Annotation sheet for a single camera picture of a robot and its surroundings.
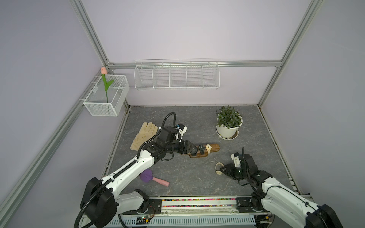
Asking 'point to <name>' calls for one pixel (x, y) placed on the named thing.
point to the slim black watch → (201, 148)
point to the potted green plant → (228, 120)
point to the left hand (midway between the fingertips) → (191, 146)
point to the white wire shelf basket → (177, 74)
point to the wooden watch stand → (215, 147)
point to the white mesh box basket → (108, 96)
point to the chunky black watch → (193, 150)
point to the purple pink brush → (146, 175)
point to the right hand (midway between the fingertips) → (221, 169)
